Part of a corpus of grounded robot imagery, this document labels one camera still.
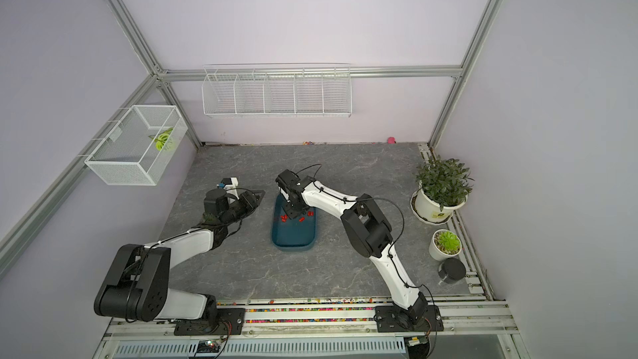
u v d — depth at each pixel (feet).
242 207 2.64
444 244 2.59
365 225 1.89
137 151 2.74
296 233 2.96
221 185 2.69
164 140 2.66
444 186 2.68
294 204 2.33
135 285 1.41
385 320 2.43
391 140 4.07
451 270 2.57
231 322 2.40
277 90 3.27
